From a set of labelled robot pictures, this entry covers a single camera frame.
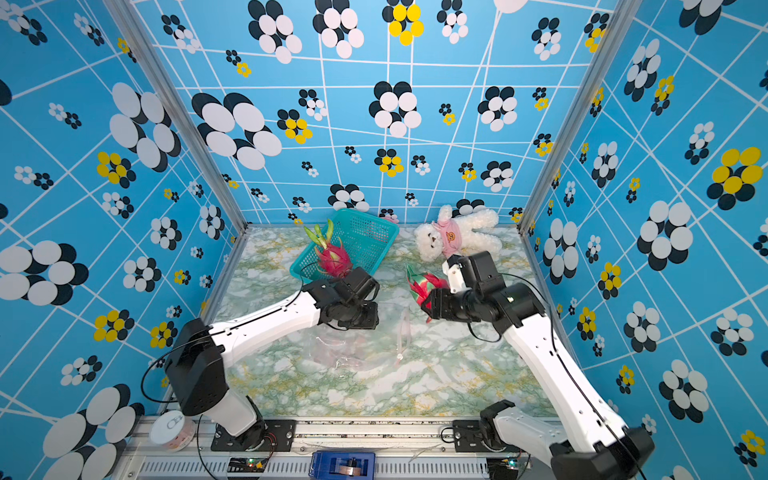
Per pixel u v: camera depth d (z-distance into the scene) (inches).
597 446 14.4
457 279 25.6
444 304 24.0
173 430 27.8
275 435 29.0
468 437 28.5
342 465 26.5
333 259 37.9
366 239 45.3
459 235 41.8
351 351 34.7
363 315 28.4
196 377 16.8
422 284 27.7
